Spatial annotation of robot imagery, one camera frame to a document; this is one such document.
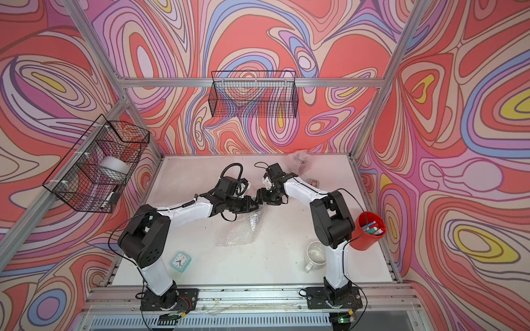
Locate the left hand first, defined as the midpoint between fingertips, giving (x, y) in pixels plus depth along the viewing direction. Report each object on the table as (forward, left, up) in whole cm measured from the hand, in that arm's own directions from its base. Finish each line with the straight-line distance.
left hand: (260, 208), depth 88 cm
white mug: (-18, -23, -8) cm, 30 cm away
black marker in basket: (-5, +52, +17) cm, 54 cm away
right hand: (+3, -1, -4) cm, 5 cm away
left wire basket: (+2, +62, +19) cm, 65 cm away
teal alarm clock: (-20, +31, -7) cm, 38 cm away
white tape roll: (+4, +52, +22) cm, 57 cm away
